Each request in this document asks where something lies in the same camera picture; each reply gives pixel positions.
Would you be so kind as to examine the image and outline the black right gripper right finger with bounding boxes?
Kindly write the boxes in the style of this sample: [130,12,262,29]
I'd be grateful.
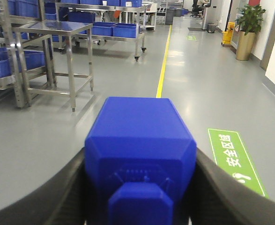
[188,149,275,225]

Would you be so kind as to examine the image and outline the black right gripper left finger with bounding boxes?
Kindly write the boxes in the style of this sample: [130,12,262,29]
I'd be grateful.
[0,147,88,225]

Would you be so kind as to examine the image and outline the blue plastic box slanted corners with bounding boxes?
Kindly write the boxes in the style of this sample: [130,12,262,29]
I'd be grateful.
[84,97,198,225]

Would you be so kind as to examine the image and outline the potted plant gold pot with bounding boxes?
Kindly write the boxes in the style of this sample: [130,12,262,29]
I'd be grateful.
[235,3,267,61]

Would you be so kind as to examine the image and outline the yellow mop bucket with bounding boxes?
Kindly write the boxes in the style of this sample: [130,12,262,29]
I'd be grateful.
[221,22,236,47]

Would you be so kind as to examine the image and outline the bare steel table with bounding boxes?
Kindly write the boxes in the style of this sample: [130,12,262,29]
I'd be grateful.
[12,20,95,113]

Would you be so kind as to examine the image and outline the black office chair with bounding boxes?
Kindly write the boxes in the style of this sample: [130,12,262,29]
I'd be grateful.
[190,4,204,18]

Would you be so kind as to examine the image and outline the tall grey bin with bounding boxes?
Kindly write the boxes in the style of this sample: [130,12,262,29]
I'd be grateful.
[165,8,175,25]

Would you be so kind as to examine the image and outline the person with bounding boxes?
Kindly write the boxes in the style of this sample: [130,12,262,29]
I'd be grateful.
[193,0,206,11]

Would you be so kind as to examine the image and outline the steel rack on castors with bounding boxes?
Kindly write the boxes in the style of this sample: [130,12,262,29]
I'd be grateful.
[55,1,148,63]

